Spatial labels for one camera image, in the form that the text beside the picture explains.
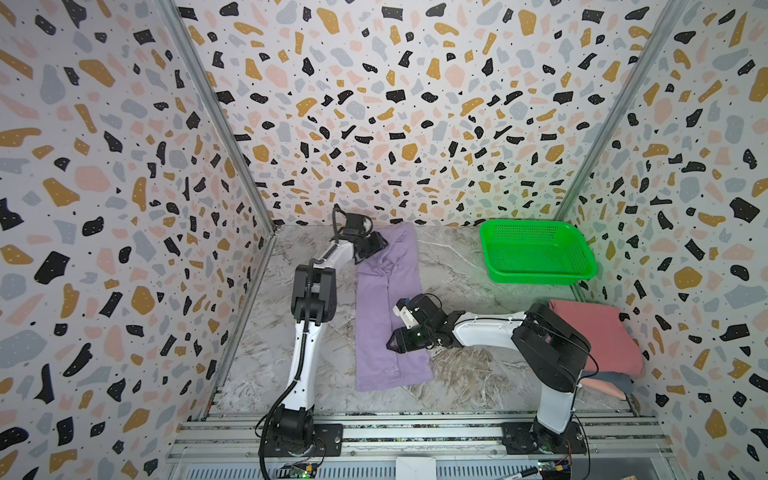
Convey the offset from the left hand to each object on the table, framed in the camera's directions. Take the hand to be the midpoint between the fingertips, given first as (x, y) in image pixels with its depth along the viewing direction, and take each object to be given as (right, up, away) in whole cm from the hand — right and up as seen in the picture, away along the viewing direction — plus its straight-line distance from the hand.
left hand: (385, 238), depth 111 cm
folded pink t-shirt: (+64, -32, -29) cm, 77 cm away
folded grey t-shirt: (+68, -41, -28) cm, 84 cm away
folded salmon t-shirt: (+61, -42, -29) cm, 80 cm away
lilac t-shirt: (0, -16, -7) cm, 17 cm away
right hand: (+2, -31, -23) cm, 39 cm away
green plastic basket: (+56, -5, +3) cm, 57 cm away
